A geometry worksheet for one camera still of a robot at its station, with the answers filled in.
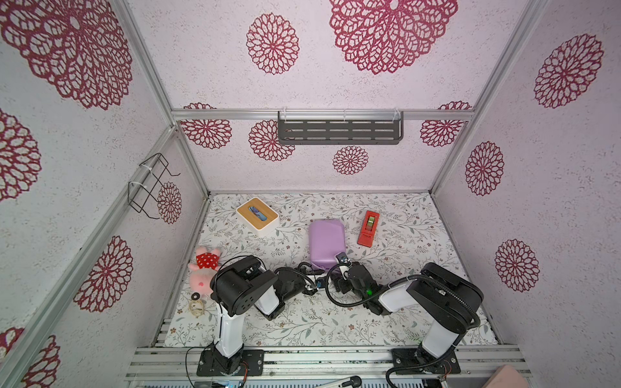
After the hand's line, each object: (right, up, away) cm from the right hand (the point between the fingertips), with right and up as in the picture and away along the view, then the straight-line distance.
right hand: (337, 267), depth 93 cm
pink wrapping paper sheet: (-4, +10, +3) cm, 11 cm away
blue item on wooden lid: (-34, +21, +14) cm, 42 cm away
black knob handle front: (+2, -29, -23) cm, 37 cm away
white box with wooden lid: (-33, +15, +7) cm, 37 cm away
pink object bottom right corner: (+47, -27, -23) cm, 59 cm away
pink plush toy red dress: (-49, +2, -4) cm, 49 cm away
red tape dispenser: (+14, +15, +8) cm, 22 cm away
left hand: (-7, 0, -2) cm, 7 cm away
